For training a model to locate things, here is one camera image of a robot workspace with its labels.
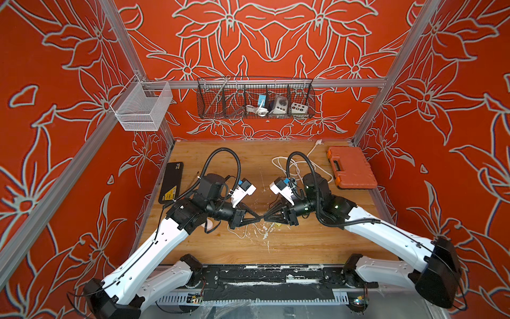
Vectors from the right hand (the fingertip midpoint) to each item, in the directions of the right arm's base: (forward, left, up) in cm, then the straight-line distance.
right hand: (265, 221), depth 61 cm
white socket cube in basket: (+55, -17, +4) cm, 58 cm away
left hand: (+1, +2, 0) cm, 3 cm away
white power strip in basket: (+54, -8, +7) cm, 55 cm away
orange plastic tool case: (+40, -47, -23) cm, 65 cm away
